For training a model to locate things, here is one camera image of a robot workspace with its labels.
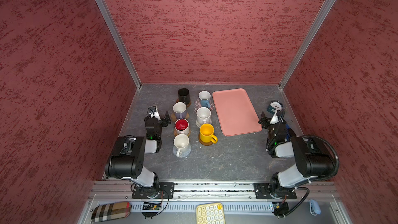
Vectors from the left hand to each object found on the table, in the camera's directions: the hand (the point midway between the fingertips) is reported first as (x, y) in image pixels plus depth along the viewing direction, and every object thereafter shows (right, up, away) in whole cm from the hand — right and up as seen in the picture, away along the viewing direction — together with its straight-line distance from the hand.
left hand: (160, 114), depth 93 cm
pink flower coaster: (+23, +5, +14) cm, 27 cm away
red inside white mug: (+13, -7, +1) cm, 15 cm away
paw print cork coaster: (+7, -2, +7) cm, 10 cm away
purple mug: (+11, +3, +8) cm, 14 cm away
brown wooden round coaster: (+28, -17, -4) cm, 33 cm away
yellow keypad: (+30, -41, -26) cm, 57 cm away
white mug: (+14, -17, -6) cm, 22 cm away
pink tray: (+49, 0, +10) cm, 50 cm away
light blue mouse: (+77, -39, -26) cm, 90 cm away
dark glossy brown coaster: (+16, +6, +16) cm, 23 cm away
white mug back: (+27, -1, +5) cm, 27 cm away
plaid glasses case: (-14, -40, -27) cm, 50 cm away
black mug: (+13, +12, +9) cm, 20 cm away
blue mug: (+27, +11, +12) cm, 32 cm away
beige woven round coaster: (+24, -8, +4) cm, 25 cm away
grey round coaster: (+16, -20, -8) cm, 27 cm away
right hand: (+66, 0, -2) cm, 66 cm away
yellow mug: (+29, -11, -4) cm, 31 cm away
